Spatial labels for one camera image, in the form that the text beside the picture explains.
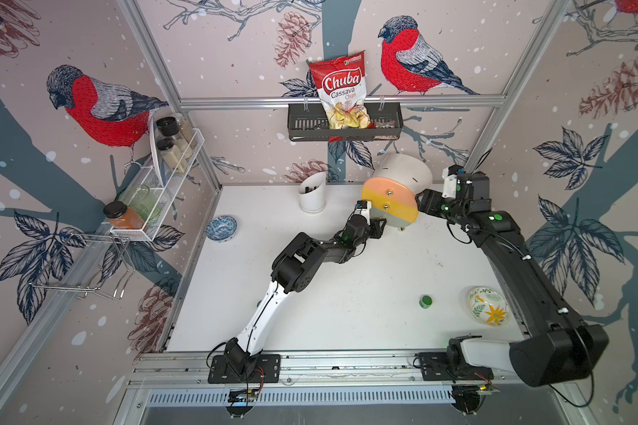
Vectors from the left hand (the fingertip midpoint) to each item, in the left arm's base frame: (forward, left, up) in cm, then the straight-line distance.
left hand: (390, 216), depth 99 cm
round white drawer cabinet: (+10, -8, +13) cm, 19 cm away
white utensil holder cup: (+8, +30, +5) cm, 32 cm away
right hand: (-7, -5, +20) cm, 22 cm away
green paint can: (-31, -8, -5) cm, 32 cm away
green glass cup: (-14, +76, +26) cm, 81 cm away
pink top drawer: (+2, +2, +13) cm, 14 cm away
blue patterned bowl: (-1, +67, -7) cm, 67 cm away
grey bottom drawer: (-1, 0, 0) cm, 2 cm away
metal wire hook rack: (-34, +76, +28) cm, 88 cm away
